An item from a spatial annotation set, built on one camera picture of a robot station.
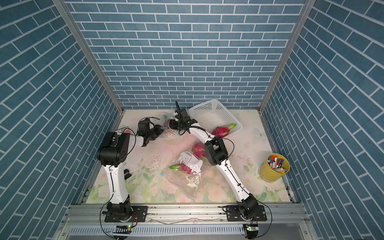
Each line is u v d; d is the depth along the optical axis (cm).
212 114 118
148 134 89
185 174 83
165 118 111
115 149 58
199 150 89
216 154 69
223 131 98
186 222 72
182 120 89
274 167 81
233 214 74
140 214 74
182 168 84
